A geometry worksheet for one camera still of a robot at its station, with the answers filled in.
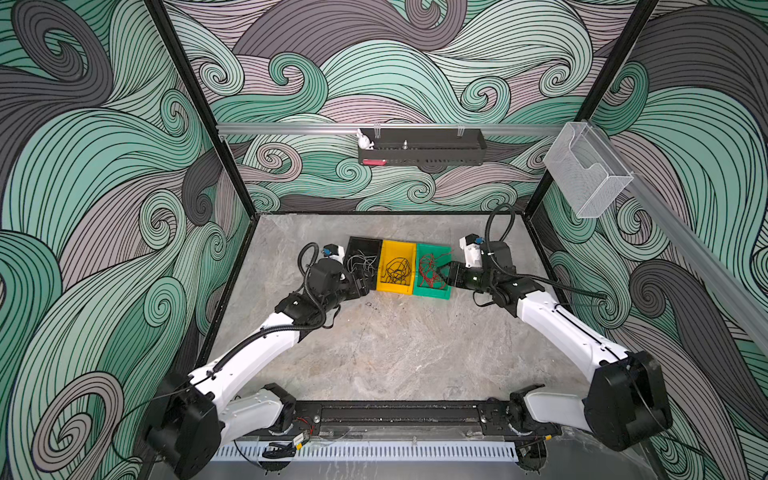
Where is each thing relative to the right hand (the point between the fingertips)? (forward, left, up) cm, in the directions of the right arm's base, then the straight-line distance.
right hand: (443, 270), depth 83 cm
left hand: (-3, +23, +2) cm, 23 cm away
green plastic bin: (+14, -1, -10) cm, 17 cm away
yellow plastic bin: (+17, +14, -12) cm, 25 cm away
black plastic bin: (+20, +22, -15) cm, 33 cm away
